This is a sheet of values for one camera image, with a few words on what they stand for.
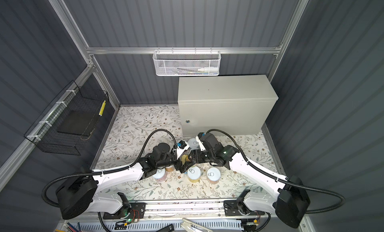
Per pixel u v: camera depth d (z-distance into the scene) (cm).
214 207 76
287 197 39
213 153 59
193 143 91
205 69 92
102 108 83
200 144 63
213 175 79
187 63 124
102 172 47
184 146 69
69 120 73
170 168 82
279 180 42
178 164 70
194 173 81
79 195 43
